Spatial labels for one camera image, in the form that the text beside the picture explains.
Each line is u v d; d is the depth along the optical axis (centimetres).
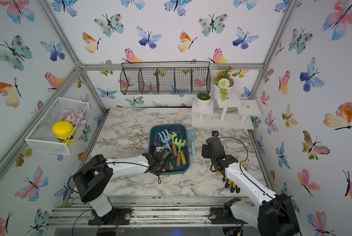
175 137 101
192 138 104
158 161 69
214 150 63
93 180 45
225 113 107
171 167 88
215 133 74
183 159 92
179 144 99
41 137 63
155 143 101
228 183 83
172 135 101
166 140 101
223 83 82
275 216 41
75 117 69
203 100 96
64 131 63
